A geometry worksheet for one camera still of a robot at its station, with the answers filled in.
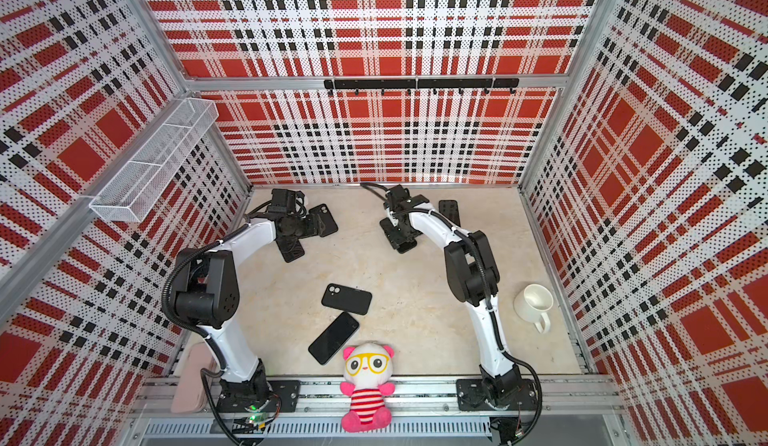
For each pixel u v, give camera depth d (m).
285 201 0.78
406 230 0.86
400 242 0.89
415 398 0.75
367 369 0.71
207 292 0.51
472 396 0.73
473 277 0.58
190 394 0.72
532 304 0.90
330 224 1.08
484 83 0.89
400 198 0.81
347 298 0.93
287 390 0.75
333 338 0.83
